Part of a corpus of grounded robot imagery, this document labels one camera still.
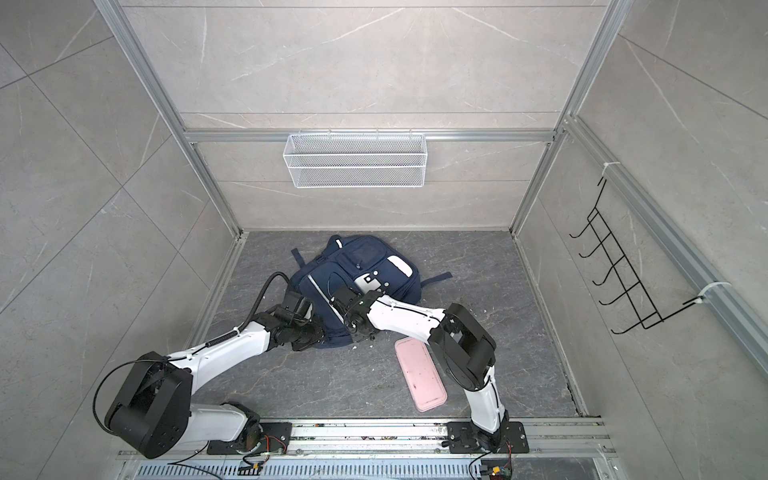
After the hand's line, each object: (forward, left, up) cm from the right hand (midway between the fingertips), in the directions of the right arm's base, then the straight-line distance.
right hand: (365, 327), depth 90 cm
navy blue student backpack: (+24, +3, +2) cm, 24 cm away
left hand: (-1, +10, +2) cm, 11 cm away
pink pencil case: (-16, -17, 0) cm, 23 cm away
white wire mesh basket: (+49, -1, +27) cm, 56 cm away
